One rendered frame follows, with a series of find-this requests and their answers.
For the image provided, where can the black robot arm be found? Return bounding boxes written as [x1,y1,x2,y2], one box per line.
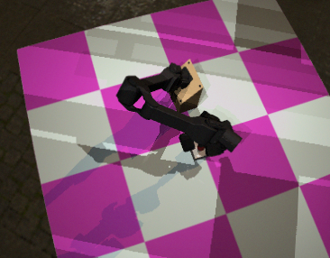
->
[116,62,243,157]

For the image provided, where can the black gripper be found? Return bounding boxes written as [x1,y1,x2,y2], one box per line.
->
[179,120,234,152]

